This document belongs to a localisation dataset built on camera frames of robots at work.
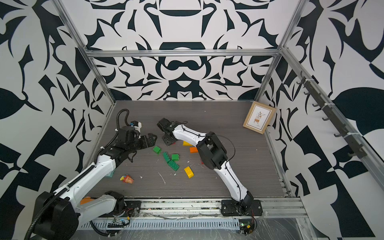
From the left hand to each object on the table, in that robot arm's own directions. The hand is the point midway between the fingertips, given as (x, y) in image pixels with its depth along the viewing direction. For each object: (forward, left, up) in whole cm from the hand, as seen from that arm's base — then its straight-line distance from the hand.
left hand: (148, 135), depth 84 cm
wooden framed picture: (+15, -69, -5) cm, 70 cm away
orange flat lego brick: (-3, -25, -14) cm, 29 cm away
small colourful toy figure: (-19, +11, -12) cm, 25 cm away
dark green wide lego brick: (-12, -13, -13) cm, 22 cm away
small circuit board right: (-42, -48, -16) cm, 66 cm away
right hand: (+7, -10, -13) cm, 18 cm away
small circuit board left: (-39, +11, -11) cm, 42 cm away
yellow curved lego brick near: (-16, -22, -14) cm, 30 cm away
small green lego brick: (-3, -3, -12) cm, 12 cm away
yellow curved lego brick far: (+2, -20, -14) cm, 24 cm away
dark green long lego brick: (-8, -9, -12) cm, 17 cm away
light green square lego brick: (-7, -14, -13) cm, 21 cm away
